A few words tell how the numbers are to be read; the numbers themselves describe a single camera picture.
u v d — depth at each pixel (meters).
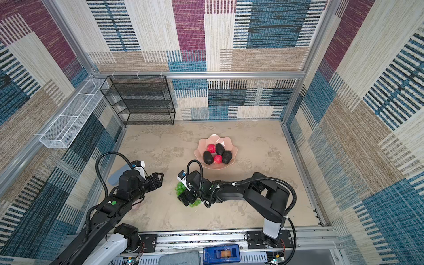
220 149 1.00
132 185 0.60
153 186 0.70
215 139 1.05
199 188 0.66
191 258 0.68
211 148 0.99
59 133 0.70
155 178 0.72
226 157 0.94
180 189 0.85
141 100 1.11
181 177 0.76
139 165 0.72
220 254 0.67
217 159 0.96
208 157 0.96
